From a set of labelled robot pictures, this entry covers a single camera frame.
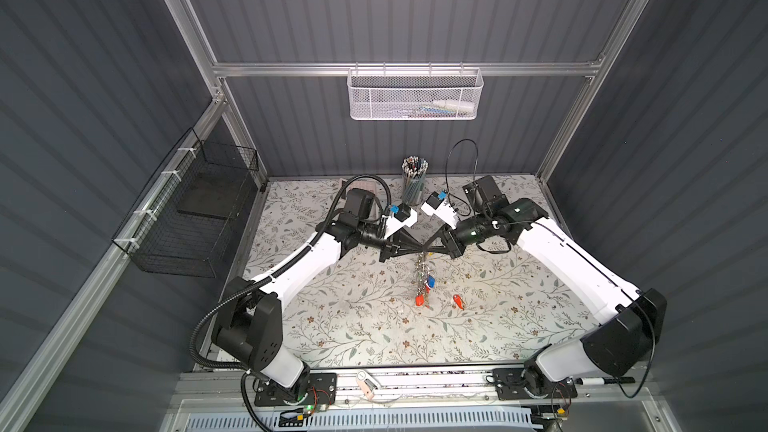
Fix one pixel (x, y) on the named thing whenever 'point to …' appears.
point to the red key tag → (458, 301)
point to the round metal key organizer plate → (424, 280)
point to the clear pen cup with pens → (414, 170)
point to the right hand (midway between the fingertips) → (428, 249)
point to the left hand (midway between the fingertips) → (422, 248)
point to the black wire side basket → (181, 224)
